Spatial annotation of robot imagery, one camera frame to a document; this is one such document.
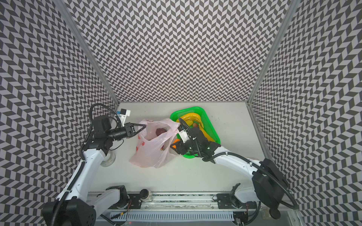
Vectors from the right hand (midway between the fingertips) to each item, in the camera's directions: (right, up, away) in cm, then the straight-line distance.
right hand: (174, 148), depth 77 cm
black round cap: (+47, -25, -15) cm, 55 cm away
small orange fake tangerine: (+1, +5, -6) cm, 8 cm away
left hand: (-14, +12, -6) cm, 20 cm away
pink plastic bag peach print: (-8, +6, -12) cm, 15 cm away
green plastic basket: (+16, +21, +25) cm, 36 cm away
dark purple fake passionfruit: (-12, +8, +17) cm, 22 cm away
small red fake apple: (+13, +11, +24) cm, 30 cm away
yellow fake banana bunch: (+12, +17, +22) cm, 30 cm away
